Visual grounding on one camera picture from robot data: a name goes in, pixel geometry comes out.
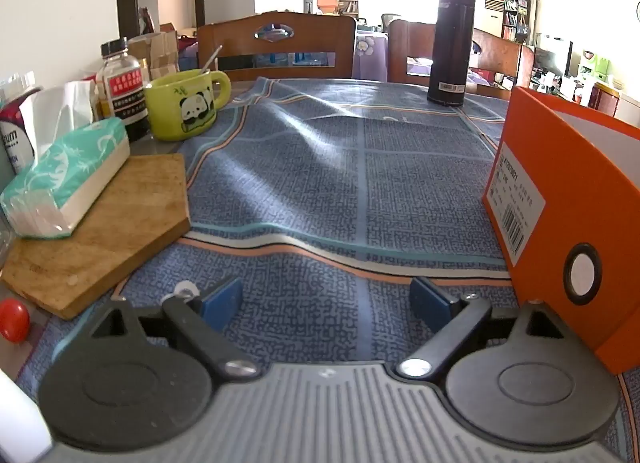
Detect black thermos bottle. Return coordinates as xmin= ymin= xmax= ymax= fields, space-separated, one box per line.
xmin=426 ymin=0 xmax=476 ymax=107

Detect glass bottle with black cap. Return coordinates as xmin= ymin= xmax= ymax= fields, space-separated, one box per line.
xmin=96 ymin=38 xmax=152 ymax=142

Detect small red tomato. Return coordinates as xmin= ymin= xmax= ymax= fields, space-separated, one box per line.
xmin=0 ymin=299 xmax=31 ymax=343

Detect teal tissue box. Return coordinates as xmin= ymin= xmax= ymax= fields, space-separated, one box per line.
xmin=0 ymin=80 xmax=132 ymax=240

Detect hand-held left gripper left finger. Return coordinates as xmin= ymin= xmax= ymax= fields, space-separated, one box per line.
xmin=91 ymin=277 xmax=262 ymax=384

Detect wooden chair with oval cutout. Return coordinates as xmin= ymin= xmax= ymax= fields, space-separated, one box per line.
xmin=196 ymin=12 xmax=357 ymax=82

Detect white supplement bottle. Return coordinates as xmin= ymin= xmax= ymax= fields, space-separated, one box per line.
xmin=0 ymin=88 xmax=46 ymax=174

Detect dark bookshelf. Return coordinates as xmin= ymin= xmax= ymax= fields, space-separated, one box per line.
xmin=501 ymin=0 xmax=538 ymax=44

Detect purple floral cloth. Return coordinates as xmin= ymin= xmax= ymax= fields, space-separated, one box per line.
xmin=354 ymin=33 xmax=390 ymax=81

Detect standing air conditioner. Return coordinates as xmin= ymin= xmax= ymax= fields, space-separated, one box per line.
xmin=484 ymin=0 xmax=505 ymax=36

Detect metal spoon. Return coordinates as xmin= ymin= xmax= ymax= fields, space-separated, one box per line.
xmin=200 ymin=45 xmax=223 ymax=76

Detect white object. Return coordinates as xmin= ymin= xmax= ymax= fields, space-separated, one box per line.
xmin=0 ymin=370 xmax=53 ymax=451

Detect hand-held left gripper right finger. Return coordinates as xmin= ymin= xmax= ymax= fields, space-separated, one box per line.
xmin=397 ymin=275 xmax=568 ymax=379

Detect orange cardboard box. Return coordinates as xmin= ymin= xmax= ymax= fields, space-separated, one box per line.
xmin=481 ymin=86 xmax=640 ymax=376

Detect brown cardboard box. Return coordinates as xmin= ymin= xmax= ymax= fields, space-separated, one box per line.
xmin=127 ymin=23 xmax=180 ymax=81

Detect green panda mug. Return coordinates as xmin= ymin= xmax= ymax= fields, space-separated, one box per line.
xmin=144 ymin=69 xmax=232 ymax=142

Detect wooden cutting board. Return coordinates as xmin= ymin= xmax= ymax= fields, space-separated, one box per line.
xmin=0 ymin=153 xmax=192 ymax=320

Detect blue patterned tablecloth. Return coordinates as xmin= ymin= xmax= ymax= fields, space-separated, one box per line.
xmin=15 ymin=77 xmax=638 ymax=461

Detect black monitor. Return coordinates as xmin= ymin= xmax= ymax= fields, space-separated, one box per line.
xmin=534 ymin=35 xmax=573 ymax=76

